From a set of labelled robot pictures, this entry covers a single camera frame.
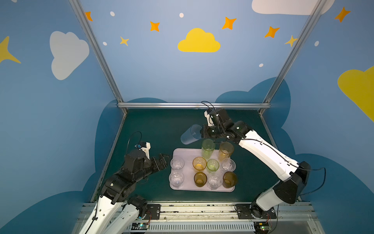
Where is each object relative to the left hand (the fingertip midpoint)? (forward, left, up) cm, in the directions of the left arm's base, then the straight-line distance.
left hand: (166, 159), depth 69 cm
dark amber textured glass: (-2, -18, -21) cm, 28 cm away
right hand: (+15, -17, +4) cm, 23 cm away
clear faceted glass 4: (-3, -26, -22) cm, 34 cm away
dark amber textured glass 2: (-2, -35, -21) cm, 41 cm away
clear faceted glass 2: (+7, -36, -21) cm, 42 cm away
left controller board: (-25, +13, -23) cm, 36 cm away
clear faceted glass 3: (-2, -4, -21) cm, 22 cm away
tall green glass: (+14, -23, -12) cm, 29 cm away
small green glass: (+7, -26, -22) cm, 35 cm away
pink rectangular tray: (+3, -12, -22) cm, 25 cm away
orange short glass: (+7, -18, -21) cm, 28 cm away
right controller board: (-24, -48, -23) cm, 58 cm away
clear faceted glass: (+7, -4, -20) cm, 21 cm away
